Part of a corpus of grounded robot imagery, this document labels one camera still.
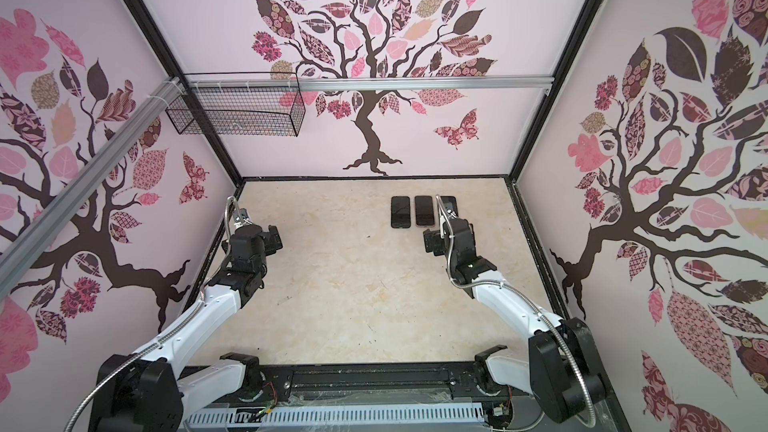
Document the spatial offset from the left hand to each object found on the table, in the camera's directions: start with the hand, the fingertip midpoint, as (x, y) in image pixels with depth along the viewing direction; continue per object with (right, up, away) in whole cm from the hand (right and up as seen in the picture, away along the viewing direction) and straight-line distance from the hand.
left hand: (257, 234), depth 84 cm
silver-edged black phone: (+43, +6, +30) cm, 52 cm away
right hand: (+55, +3, +3) cm, 55 cm away
